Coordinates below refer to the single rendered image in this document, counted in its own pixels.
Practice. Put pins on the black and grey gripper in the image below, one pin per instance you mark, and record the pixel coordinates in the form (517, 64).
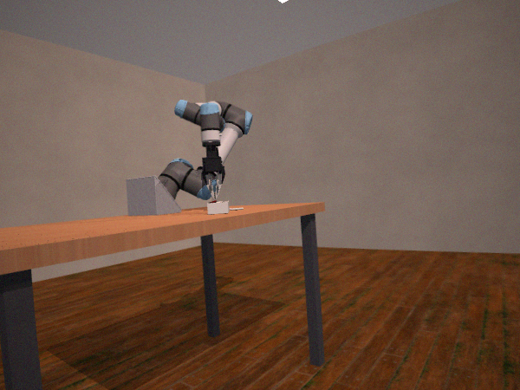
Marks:
(212, 164)

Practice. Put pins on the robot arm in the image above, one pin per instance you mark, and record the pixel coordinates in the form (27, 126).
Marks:
(234, 123)

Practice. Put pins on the white power strip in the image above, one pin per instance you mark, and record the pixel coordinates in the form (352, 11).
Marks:
(216, 207)

